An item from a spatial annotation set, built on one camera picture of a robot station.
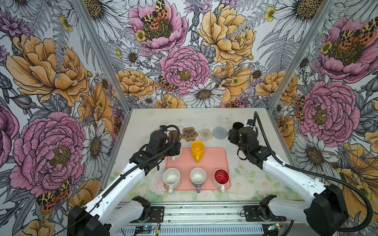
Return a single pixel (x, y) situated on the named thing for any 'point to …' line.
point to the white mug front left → (171, 177)
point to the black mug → (236, 125)
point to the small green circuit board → (144, 229)
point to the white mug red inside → (221, 178)
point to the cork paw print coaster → (189, 133)
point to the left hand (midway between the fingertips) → (173, 148)
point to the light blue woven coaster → (219, 132)
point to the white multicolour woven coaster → (205, 134)
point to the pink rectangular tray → (212, 159)
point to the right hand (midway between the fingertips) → (233, 136)
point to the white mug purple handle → (198, 176)
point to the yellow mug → (197, 147)
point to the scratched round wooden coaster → (173, 135)
